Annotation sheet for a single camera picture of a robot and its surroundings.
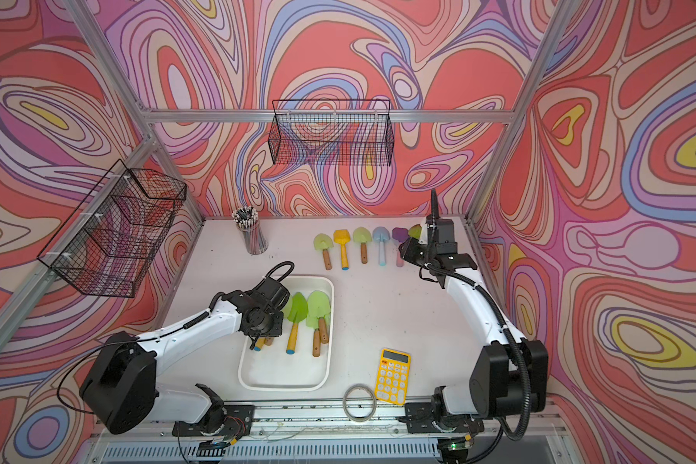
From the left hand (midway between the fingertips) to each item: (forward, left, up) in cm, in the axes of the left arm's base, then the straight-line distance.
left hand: (280, 329), depth 86 cm
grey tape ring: (-18, -20, -3) cm, 27 cm away
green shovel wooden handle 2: (+42, -26, -3) cm, 49 cm away
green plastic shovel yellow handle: (+6, -4, -2) cm, 8 cm away
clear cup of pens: (+32, +14, +15) cm, 38 cm away
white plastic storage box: (-10, +1, -4) cm, 11 cm away
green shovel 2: (+9, -11, -2) cm, 14 cm away
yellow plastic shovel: (+43, -18, -5) cm, 47 cm away
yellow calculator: (-12, -34, -3) cm, 36 cm away
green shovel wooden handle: (+37, -11, -2) cm, 38 cm away
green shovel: (+41, -47, 0) cm, 62 cm away
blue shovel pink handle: (+40, -33, -1) cm, 52 cm away
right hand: (+17, -38, +16) cm, 44 cm away
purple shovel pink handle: (+40, -41, -1) cm, 57 cm away
